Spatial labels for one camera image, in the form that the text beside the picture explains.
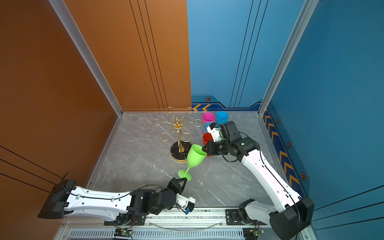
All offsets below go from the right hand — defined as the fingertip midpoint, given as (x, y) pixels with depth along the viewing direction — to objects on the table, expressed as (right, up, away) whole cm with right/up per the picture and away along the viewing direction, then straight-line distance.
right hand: (201, 149), depth 72 cm
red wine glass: (+3, +6, -5) cm, 8 cm away
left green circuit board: (-38, -40, -1) cm, 55 cm away
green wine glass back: (-3, -2, -6) cm, 7 cm away
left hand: (-8, -12, -1) cm, 15 cm away
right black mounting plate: (+16, -34, 0) cm, 37 cm away
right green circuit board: (+24, -40, -2) cm, 46 cm away
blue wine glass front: (+3, +12, +20) cm, 23 cm away
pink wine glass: (+5, +17, +26) cm, 31 cm away
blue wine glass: (+14, +17, +27) cm, 35 cm away
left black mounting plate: (-32, -35, +1) cm, 47 cm away
